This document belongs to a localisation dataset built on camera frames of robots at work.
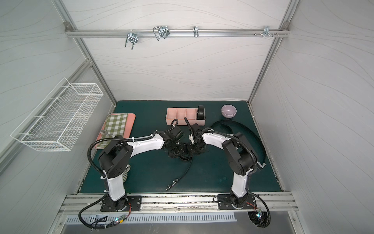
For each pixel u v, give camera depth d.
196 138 0.75
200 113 0.99
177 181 0.78
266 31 0.77
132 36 0.78
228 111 1.11
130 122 1.09
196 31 0.78
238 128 1.02
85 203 0.75
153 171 0.86
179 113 1.12
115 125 1.05
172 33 0.79
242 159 0.49
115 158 0.48
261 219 0.72
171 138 0.71
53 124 0.66
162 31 0.77
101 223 0.69
